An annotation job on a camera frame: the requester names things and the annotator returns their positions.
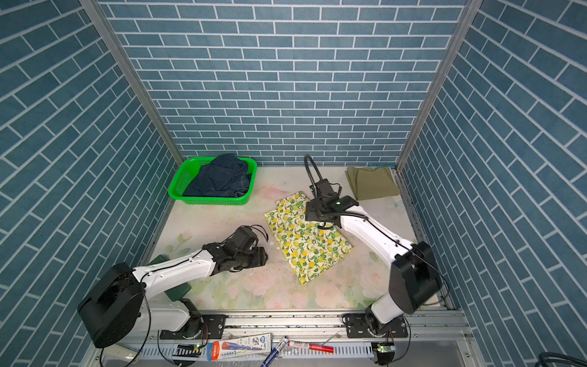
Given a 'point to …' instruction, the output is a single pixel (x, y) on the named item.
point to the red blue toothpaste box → (238, 347)
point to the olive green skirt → (370, 183)
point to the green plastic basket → (189, 167)
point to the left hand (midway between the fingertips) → (268, 261)
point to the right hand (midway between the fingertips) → (315, 212)
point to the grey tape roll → (119, 352)
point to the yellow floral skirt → (306, 247)
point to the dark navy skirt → (225, 177)
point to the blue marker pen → (274, 351)
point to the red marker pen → (326, 349)
